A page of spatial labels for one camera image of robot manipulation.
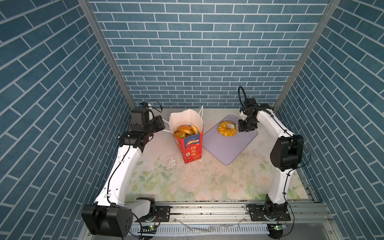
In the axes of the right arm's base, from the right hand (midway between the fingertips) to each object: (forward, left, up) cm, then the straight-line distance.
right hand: (241, 127), depth 94 cm
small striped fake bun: (-13, +36, +7) cm, 39 cm away
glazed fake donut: (-6, +29, +3) cm, 30 cm away
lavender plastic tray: (-8, +8, -14) cm, 18 cm away
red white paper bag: (-19, +30, +4) cm, 36 cm away
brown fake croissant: (-9, +34, +7) cm, 36 cm away
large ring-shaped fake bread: (+5, +8, -9) cm, 13 cm away
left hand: (-12, +44, +18) cm, 49 cm away
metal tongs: (+5, +5, -5) cm, 8 cm away
